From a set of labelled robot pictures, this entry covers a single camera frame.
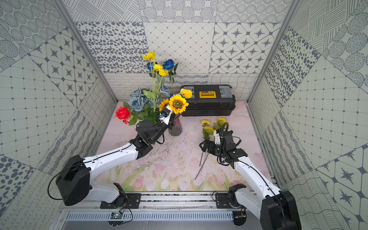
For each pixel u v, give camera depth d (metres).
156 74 0.70
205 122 1.03
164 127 0.66
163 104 0.80
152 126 0.56
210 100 0.99
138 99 0.71
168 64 0.78
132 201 0.73
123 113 0.64
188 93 0.77
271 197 0.41
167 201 0.75
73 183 0.41
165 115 0.59
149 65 0.78
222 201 0.73
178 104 0.63
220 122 1.04
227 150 0.63
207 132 0.98
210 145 0.73
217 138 0.77
